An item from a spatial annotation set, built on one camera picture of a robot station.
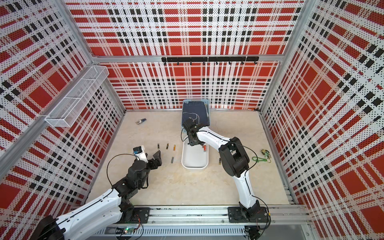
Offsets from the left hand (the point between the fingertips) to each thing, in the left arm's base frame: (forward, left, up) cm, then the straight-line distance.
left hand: (156, 152), depth 83 cm
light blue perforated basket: (+50, -13, -6) cm, 52 cm away
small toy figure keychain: (+32, +21, -10) cm, 40 cm away
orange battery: (+10, -7, -13) cm, 18 cm away
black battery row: (+12, +4, -13) cm, 18 cm away
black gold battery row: (+12, -2, -13) cm, 18 cm away
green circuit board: (-36, +9, -11) cm, 38 cm away
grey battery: (+1, -7, -12) cm, 14 cm away
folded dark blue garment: (+40, -21, -8) cm, 46 cm away
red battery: (+9, -27, -12) cm, 31 cm away
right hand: (+13, -24, -7) cm, 28 cm away
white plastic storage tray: (+2, -21, -10) cm, 23 cm away
